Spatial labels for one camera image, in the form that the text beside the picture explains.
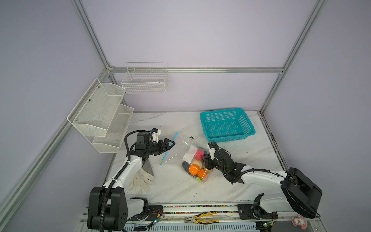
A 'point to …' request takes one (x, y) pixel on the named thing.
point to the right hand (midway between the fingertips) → (203, 156)
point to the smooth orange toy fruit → (193, 169)
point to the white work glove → (142, 181)
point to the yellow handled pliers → (194, 219)
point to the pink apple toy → (198, 154)
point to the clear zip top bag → (190, 155)
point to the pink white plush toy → (299, 221)
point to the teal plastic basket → (226, 125)
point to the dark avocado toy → (185, 165)
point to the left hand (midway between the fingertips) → (171, 145)
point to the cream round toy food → (198, 162)
